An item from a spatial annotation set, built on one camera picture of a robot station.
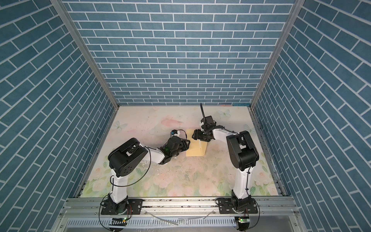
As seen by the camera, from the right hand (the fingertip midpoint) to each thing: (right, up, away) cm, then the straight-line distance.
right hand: (195, 135), depth 100 cm
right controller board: (+25, -42, -26) cm, 55 cm away
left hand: (-3, -5, -3) cm, 7 cm away
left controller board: (-39, -40, -27) cm, 63 cm away
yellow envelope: (+1, -7, -6) cm, 9 cm away
